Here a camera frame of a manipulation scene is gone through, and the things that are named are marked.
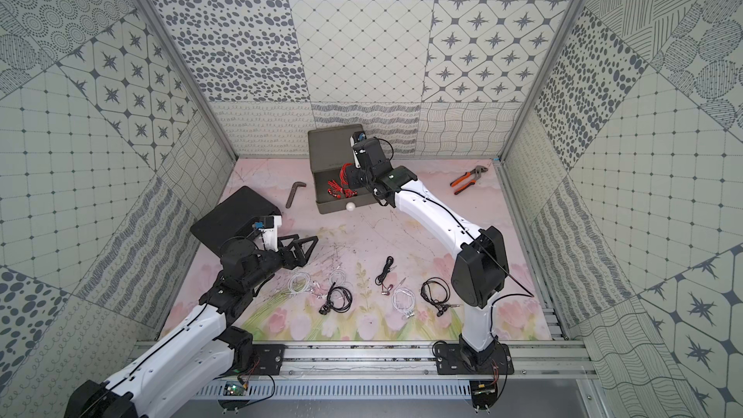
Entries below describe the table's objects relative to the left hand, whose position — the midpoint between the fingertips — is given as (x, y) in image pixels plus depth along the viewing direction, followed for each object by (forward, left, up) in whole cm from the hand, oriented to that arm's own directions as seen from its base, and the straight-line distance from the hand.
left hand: (305, 233), depth 78 cm
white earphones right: (-12, -28, -18) cm, 35 cm away
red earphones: (+17, -7, -2) cm, 18 cm away
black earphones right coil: (-8, -38, -19) cm, 43 cm away
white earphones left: (-10, +6, -18) cm, 21 cm away
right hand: (+18, -14, +6) cm, 23 cm away
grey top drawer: (+10, -5, +1) cm, 11 cm away
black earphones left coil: (-14, -5, -17) cm, 23 cm away
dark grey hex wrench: (+28, +15, -17) cm, 37 cm away
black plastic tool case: (+12, +30, -12) cm, 34 cm away
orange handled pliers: (+41, -59, -17) cm, 74 cm away
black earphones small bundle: (-2, -22, -18) cm, 29 cm away
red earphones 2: (+15, -10, +8) cm, 20 cm away
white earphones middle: (-5, -7, -18) cm, 20 cm away
